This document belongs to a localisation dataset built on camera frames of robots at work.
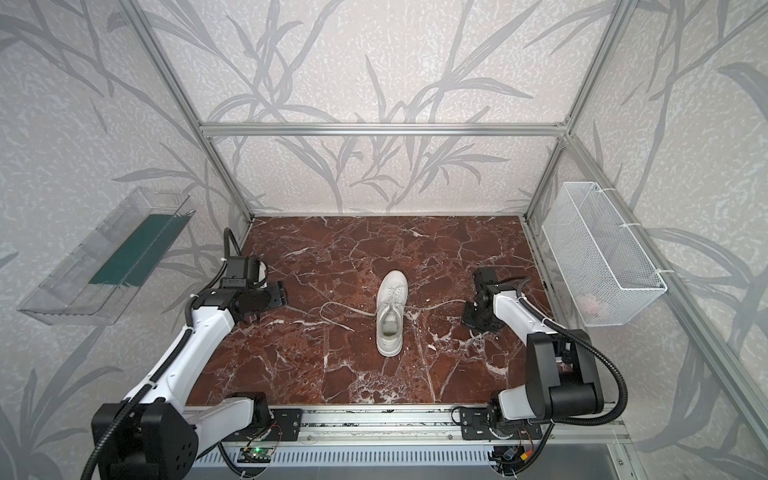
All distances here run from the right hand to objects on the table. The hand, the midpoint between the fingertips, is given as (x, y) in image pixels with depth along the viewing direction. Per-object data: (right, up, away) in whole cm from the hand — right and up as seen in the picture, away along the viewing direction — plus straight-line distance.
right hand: (470, 315), depth 91 cm
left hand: (-55, +10, -7) cm, 57 cm away
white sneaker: (-24, +6, -2) cm, 25 cm away
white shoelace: (-10, +2, +6) cm, 12 cm away
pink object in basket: (+25, +7, -18) cm, 32 cm away
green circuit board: (-56, -28, -20) cm, 66 cm away
